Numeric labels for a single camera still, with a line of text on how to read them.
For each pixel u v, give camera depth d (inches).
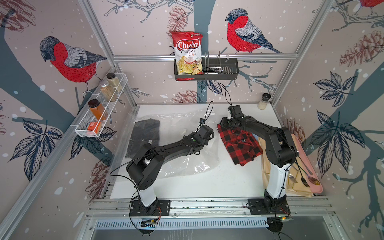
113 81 31.4
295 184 31.7
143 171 18.0
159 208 28.7
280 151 20.8
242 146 36.1
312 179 32.1
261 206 28.3
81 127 25.8
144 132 39.6
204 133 27.1
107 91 29.5
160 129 41.9
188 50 32.0
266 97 43.5
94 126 26.1
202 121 31.2
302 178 32.7
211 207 29.5
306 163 34.8
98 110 26.0
